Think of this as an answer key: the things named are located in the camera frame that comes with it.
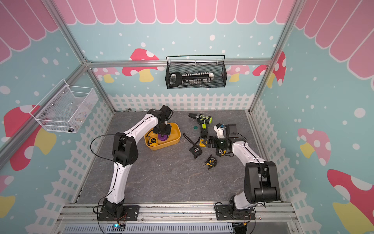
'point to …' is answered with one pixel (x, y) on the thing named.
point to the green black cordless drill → (203, 120)
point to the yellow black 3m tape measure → (211, 161)
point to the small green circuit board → (196, 127)
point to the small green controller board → (117, 227)
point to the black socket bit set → (176, 79)
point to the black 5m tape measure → (196, 150)
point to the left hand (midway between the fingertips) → (163, 133)
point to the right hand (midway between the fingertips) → (209, 142)
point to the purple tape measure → (162, 137)
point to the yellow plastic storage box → (175, 137)
